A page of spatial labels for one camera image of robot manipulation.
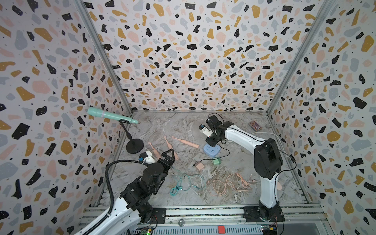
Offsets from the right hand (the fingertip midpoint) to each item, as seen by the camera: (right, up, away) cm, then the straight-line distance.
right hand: (212, 140), depth 95 cm
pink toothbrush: (-28, -5, +5) cm, 29 cm away
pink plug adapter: (-8, -15, -5) cm, 18 cm away
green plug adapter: (+2, -13, -3) cm, 14 cm away
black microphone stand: (-53, -4, +5) cm, 53 cm away
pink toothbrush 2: (-17, -2, +6) cm, 18 cm away
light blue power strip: (-1, -8, 0) cm, 8 cm away
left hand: (-21, -5, -21) cm, 30 cm away
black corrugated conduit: (-41, -11, -44) cm, 61 cm away
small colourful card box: (+35, +8, +17) cm, 40 cm away
